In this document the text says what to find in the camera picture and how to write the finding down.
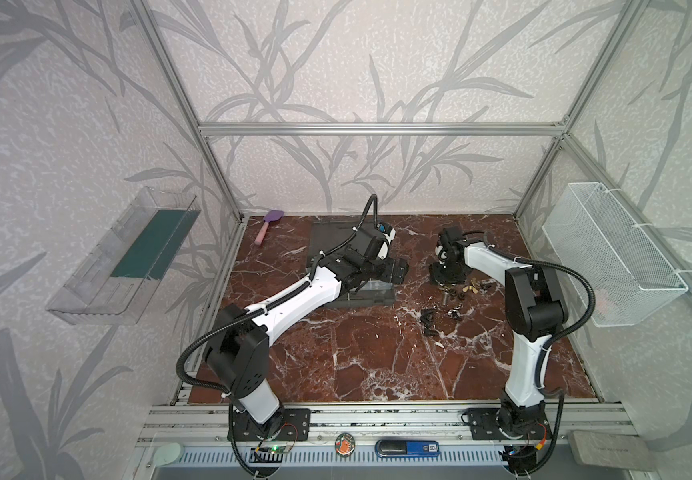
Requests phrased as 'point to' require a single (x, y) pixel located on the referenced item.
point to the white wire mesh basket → (630, 278)
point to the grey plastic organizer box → (377, 291)
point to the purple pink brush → (271, 216)
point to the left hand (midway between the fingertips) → (399, 256)
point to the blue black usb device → (399, 447)
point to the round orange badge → (345, 444)
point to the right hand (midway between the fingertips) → (439, 271)
